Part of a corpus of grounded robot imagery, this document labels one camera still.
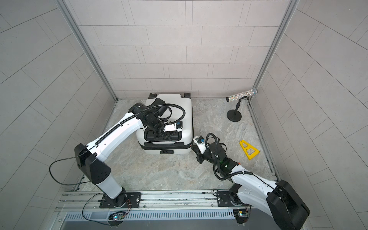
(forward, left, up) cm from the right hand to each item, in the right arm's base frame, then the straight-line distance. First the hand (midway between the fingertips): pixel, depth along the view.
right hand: (192, 147), depth 80 cm
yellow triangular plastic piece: (+2, -33, -9) cm, 35 cm away
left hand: (+4, +10, +10) cm, 14 cm away
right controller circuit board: (-31, -21, -11) cm, 39 cm away
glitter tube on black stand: (+28, -32, -9) cm, 43 cm away
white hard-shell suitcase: (0, +7, +12) cm, 14 cm away
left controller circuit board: (-29, +37, -5) cm, 47 cm away
